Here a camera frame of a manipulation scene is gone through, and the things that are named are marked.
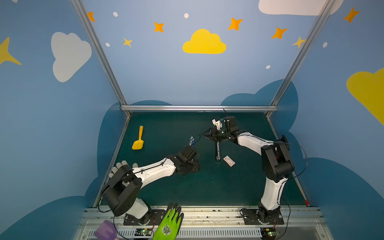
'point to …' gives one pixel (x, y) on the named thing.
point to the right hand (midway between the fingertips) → (205, 134)
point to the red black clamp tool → (284, 139)
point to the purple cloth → (106, 231)
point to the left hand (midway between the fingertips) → (200, 168)
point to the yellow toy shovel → (138, 144)
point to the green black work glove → (170, 223)
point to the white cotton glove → (119, 165)
